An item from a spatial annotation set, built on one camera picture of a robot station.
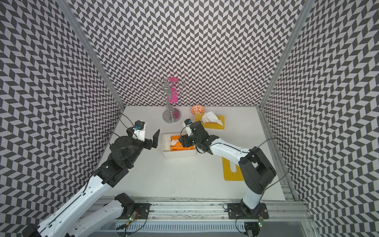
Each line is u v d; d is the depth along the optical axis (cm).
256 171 45
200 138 67
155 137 64
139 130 58
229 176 85
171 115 113
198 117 110
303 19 71
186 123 77
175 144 88
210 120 95
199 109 115
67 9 72
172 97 99
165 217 72
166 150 93
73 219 42
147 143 62
